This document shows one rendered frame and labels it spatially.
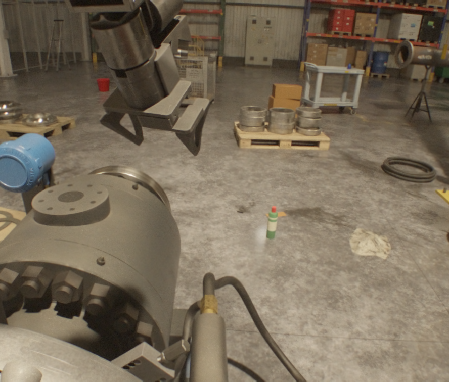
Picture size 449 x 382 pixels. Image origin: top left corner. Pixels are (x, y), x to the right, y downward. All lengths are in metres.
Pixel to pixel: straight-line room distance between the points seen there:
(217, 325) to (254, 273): 1.43
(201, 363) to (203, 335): 0.07
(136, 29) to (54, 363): 0.45
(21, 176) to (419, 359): 1.88
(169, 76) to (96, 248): 0.57
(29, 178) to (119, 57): 0.84
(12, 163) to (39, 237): 0.33
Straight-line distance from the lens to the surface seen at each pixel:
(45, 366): 0.56
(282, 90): 5.41
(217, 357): 0.71
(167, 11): 0.44
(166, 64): 0.42
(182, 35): 0.48
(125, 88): 0.42
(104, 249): 0.90
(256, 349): 1.76
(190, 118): 0.42
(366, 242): 2.64
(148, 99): 0.42
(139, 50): 0.39
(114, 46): 0.39
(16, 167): 1.19
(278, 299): 2.02
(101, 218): 0.99
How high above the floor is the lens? 1.36
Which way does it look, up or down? 26 degrees down
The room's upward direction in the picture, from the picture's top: 3 degrees clockwise
